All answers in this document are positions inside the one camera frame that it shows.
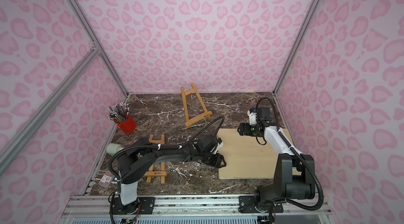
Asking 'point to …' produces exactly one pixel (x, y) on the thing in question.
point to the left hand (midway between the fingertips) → (224, 166)
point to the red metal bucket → (128, 125)
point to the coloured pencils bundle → (118, 112)
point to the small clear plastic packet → (106, 179)
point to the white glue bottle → (112, 148)
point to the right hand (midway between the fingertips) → (245, 129)
